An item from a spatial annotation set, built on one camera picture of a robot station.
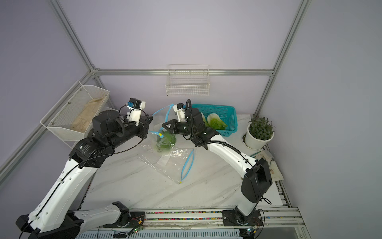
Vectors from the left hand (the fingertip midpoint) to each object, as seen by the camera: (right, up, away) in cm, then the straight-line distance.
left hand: (150, 121), depth 62 cm
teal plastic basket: (+45, +9, +56) cm, 72 cm away
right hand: (+4, -2, +10) cm, 11 cm away
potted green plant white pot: (+59, -5, +28) cm, 65 cm away
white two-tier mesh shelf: (-46, +2, +15) cm, 49 cm away
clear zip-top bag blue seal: (+7, -25, +31) cm, 40 cm away
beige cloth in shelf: (-40, 0, +13) cm, 42 cm away
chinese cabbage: (+6, -9, +6) cm, 13 cm away
